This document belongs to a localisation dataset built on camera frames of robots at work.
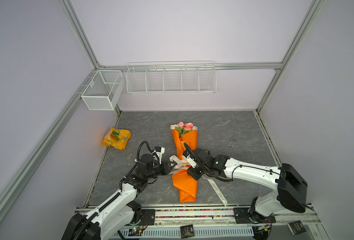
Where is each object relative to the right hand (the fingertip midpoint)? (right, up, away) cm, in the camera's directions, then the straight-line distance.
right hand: (190, 171), depth 81 cm
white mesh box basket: (-56, +48, +15) cm, 75 cm away
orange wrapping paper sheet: (-1, -6, -5) cm, 8 cm away
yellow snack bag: (-47, +16, +18) cm, 53 cm away
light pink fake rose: (-5, +26, +22) cm, 35 cm away
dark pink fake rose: (0, +24, +18) cm, 31 cm away
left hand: (-7, +3, -2) cm, 8 cm away
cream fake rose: (-11, +24, +21) cm, 33 cm away
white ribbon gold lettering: (-5, +3, +5) cm, 8 cm away
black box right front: (+50, -23, -11) cm, 56 cm away
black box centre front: (-2, -24, -12) cm, 27 cm away
